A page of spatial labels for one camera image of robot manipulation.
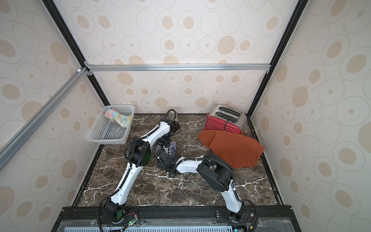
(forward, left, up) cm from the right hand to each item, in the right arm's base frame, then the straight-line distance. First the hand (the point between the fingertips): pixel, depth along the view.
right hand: (164, 159), depth 93 cm
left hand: (+9, +2, +1) cm, 9 cm away
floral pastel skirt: (+28, +37, +6) cm, 46 cm away
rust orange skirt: (+5, -48, +5) cm, 49 cm away
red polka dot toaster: (+23, -36, +16) cm, 46 cm away
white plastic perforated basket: (+20, +49, +1) cm, 53 cm away
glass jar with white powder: (+29, -2, +13) cm, 32 cm away
